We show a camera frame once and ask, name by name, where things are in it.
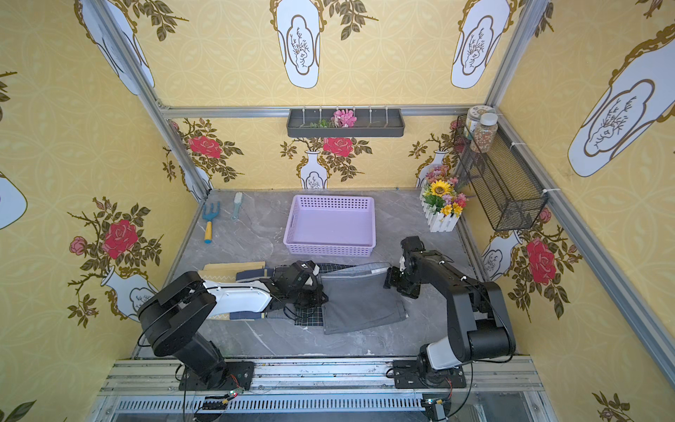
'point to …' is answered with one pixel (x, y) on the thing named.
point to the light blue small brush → (237, 200)
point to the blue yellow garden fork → (208, 225)
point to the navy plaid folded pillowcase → (248, 274)
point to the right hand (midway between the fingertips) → (396, 284)
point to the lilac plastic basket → (330, 226)
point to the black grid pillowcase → (313, 316)
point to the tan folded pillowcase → (227, 272)
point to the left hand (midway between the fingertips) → (322, 295)
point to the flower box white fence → (438, 222)
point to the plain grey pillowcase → (355, 298)
